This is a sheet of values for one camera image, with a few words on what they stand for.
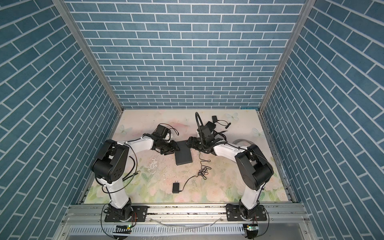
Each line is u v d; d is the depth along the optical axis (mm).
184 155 938
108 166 495
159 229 705
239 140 1017
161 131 801
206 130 724
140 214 737
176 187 810
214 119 1150
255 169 478
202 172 871
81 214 754
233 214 734
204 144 722
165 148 839
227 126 1102
